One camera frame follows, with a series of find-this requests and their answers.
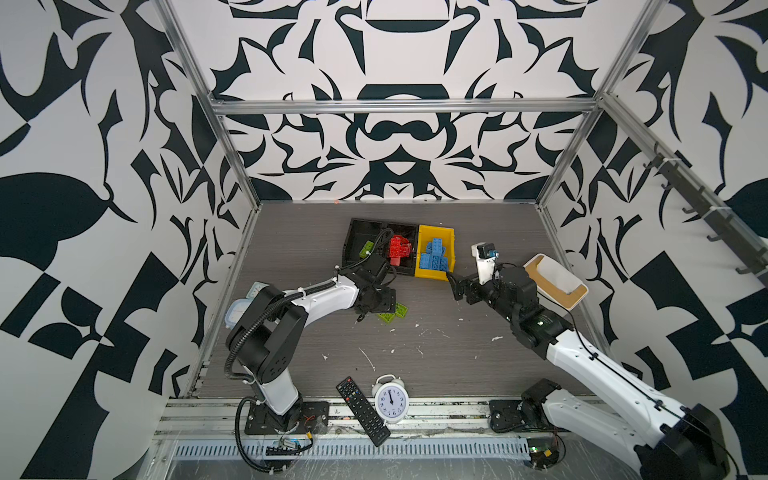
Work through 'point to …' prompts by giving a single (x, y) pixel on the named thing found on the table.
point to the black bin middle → (408, 263)
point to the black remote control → (362, 411)
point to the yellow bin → (425, 235)
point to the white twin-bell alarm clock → (391, 398)
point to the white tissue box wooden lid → (555, 282)
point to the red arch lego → (395, 261)
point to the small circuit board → (544, 452)
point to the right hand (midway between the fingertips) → (464, 266)
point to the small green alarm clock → (255, 289)
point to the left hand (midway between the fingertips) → (387, 299)
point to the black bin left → (358, 232)
